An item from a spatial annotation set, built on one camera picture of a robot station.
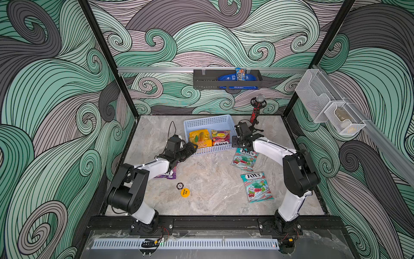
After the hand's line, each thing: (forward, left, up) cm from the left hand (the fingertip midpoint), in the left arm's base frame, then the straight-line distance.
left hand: (194, 146), depth 91 cm
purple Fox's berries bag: (-13, +13, -8) cm, 20 cm away
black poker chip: (-19, +8, -10) cm, 23 cm away
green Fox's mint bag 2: (-21, -34, -8) cm, 40 cm away
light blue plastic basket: (+16, -10, -8) cm, 20 cm away
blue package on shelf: (+32, -22, +25) cm, 46 cm away
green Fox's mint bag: (-3, -30, -8) cm, 31 cm away
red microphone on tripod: (+23, -38, +13) cm, 46 cm away
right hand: (+6, -27, -2) cm, 28 cm away
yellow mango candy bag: (+10, -4, -4) cm, 11 cm away
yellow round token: (-23, +4, -10) cm, 25 cm away
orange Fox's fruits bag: (+13, -16, -8) cm, 22 cm away
